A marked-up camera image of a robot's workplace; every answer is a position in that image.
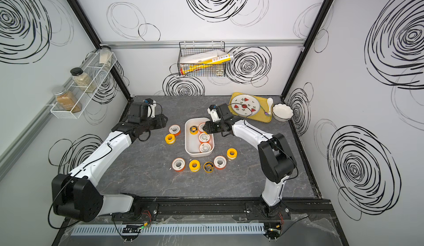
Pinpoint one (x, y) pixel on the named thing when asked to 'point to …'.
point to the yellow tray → (261, 115)
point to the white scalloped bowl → (282, 112)
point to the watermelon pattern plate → (244, 105)
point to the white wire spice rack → (97, 72)
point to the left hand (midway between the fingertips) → (162, 118)
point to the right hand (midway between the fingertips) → (207, 127)
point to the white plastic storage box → (191, 141)
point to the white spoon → (270, 101)
